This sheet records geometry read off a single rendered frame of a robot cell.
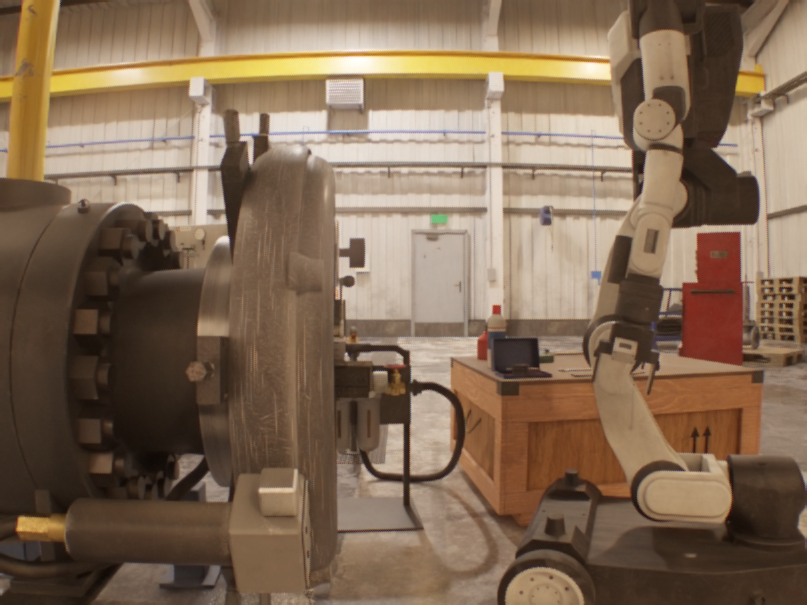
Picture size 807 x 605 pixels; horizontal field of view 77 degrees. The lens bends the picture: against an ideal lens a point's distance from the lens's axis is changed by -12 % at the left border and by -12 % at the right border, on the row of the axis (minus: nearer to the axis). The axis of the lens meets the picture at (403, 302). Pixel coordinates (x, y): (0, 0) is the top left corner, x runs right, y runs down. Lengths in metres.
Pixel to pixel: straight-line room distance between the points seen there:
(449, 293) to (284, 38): 6.56
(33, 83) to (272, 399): 4.32
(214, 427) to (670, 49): 1.06
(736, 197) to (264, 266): 1.02
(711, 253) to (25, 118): 5.20
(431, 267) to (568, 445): 9.96
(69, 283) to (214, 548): 0.43
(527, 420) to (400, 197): 10.30
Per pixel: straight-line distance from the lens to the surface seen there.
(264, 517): 0.66
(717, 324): 4.70
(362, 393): 1.14
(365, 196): 11.93
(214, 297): 0.88
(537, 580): 1.26
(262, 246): 0.72
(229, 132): 0.80
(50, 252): 0.94
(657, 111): 1.16
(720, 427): 2.18
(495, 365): 1.95
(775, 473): 1.42
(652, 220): 1.12
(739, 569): 1.33
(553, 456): 1.88
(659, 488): 1.35
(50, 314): 0.88
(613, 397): 1.31
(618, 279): 1.15
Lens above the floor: 0.71
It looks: level
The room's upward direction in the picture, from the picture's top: straight up
